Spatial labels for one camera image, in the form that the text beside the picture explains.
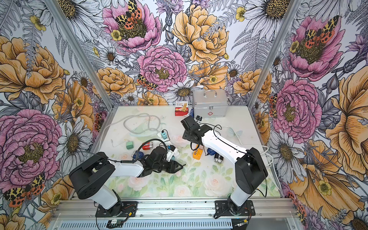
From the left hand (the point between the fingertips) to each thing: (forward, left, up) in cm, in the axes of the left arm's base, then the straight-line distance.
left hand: (179, 169), depth 86 cm
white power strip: (+5, +4, +11) cm, 12 cm away
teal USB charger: (+22, +10, +5) cm, 25 cm away
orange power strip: (+10, -11, +1) cm, 15 cm away
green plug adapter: (+17, +33, 0) cm, 37 cm away
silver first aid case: (+46, -22, +11) cm, 52 cm away
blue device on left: (+9, +24, +1) cm, 26 cm away
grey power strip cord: (+30, +15, -2) cm, 34 cm away
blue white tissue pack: (+42, -9, +3) cm, 44 cm away
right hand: (+14, -6, +12) cm, 19 cm away
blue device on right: (+11, -20, +1) cm, 23 cm away
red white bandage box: (+49, -1, +2) cm, 49 cm away
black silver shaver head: (+6, -24, +1) cm, 25 cm away
